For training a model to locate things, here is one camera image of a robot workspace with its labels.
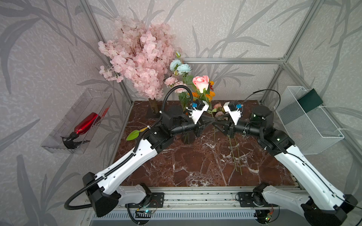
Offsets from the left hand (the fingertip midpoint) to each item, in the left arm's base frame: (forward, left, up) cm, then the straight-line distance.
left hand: (213, 121), depth 59 cm
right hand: (+2, -1, -2) cm, 4 cm away
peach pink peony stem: (+3, -18, -38) cm, 43 cm away
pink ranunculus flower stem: (+11, -22, -39) cm, 46 cm away
